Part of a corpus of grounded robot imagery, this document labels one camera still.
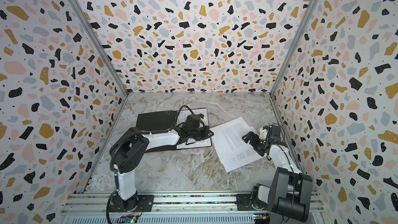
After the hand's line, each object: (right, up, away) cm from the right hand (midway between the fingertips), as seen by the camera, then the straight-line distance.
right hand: (247, 138), depth 88 cm
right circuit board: (+2, -34, -17) cm, 38 cm away
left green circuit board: (-58, -33, -18) cm, 69 cm away
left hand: (-18, +4, 0) cm, 18 cm away
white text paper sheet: (-7, -9, +4) cm, 12 cm away
